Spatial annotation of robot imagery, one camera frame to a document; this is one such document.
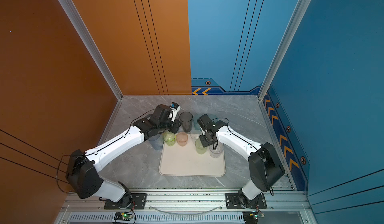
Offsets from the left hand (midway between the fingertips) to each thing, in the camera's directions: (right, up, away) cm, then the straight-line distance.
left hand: (180, 121), depth 82 cm
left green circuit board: (-26, -44, -11) cm, 53 cm away
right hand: (+14, -12, +5) cm, 19 cm away
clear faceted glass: (+20, -17, -1) cm, 26 cm away
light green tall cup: (+11, -17, +5) cm, 21 cm away
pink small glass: (0, -12, +11) cm, 16 cm away
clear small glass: (+8, -8, +9) cm, 15 cm away
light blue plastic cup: (-14, -12, +3) cm, 18 cm away
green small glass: (-8, -11, +11) cm, 18 cm away
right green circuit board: (+35, -45, -12) cm, 58 cm away
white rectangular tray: (-2, -25, +9) cm, 27 cm away
